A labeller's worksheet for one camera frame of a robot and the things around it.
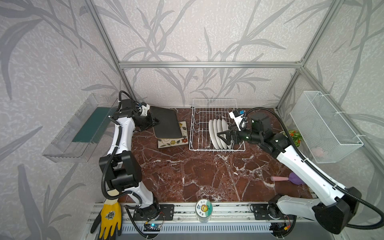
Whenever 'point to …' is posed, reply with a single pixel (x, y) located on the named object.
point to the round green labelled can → (203, 209)
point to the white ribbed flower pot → (296, 137)
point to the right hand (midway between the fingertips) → (224, 126)
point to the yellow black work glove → (109, 220)
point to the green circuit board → (151, 227)
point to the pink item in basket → (317, 152)
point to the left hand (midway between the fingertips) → (160, 115)
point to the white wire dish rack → (209, 117)
